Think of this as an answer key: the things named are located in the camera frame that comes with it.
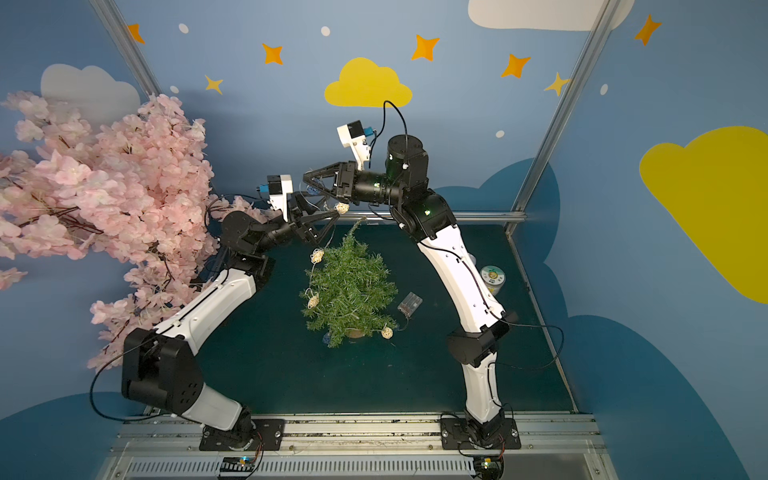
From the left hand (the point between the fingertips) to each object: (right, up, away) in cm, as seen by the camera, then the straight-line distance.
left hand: (334, 200), depth 65 cm
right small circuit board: (+37, -65, +8) cm, 75 cm away
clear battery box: (+19, -29, +33) cm, 48 cm away
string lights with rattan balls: (-8, -23, +10) cm, 26 cm away
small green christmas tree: (+2, -22, +7) cm, 23 cm away
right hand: (-2, +2, -11) cm, 11 cm away
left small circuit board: (-26, -64, +8) cm, 70 cm away
